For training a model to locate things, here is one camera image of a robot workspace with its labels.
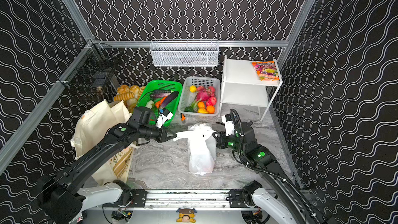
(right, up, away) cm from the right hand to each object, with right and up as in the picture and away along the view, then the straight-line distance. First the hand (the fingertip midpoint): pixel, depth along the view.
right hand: (214, 133), depth 73 cm
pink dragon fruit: (-4, +21, +31) cm, 38 cm away
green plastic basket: (-45, +17, +37) cm, 60 cm away
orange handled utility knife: (-18, +5, +31) cm, 36 cm away
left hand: (-16, -1, -2) cm, 16 cm away
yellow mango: (-5, +10, +28) cm, 30 cm away
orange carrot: (-36, +15, +35) cm, 52 cm away
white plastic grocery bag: (-6, -4, -3) cm, 8 cm away
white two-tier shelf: (+14, +24, +8) cm, 29 cm away
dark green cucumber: (-14, +11, +31) cm, 36 cm away
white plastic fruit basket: (-17, +19, +40) cm, 47 cm away
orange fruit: (-6, +14, +33) cm, 36 cm away
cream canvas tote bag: (-58, +5, +2) cm, 58 cm away
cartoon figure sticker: (-13, -35, -4) cm, 38 cm away
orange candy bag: (+28, +31, +7) cm, 42 cm away
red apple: (+1, +17, +31) cm, 35 cm away
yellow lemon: (-12, +26, +45) cm, 53 cm away
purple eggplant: (-29, +18, +37) cm, 51 cm away
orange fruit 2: (0, +11, +30) cm, 32 cm away
